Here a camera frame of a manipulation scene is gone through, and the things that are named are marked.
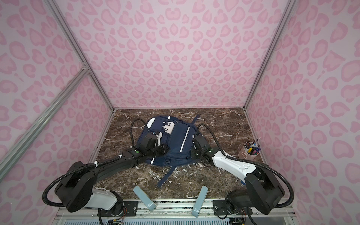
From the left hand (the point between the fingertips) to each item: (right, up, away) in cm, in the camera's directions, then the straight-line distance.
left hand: (171, 146), depth 85 cm
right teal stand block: (+16, -27, -12) cm, 34 cm away
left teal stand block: (-9, -27, -14) cm, 32 cm away
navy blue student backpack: (+3, +6, +10) cm, 12 cm away
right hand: (+14, -3, +2) cm, 15 cm away
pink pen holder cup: (+46, -2, -4) cm, 46 cm away
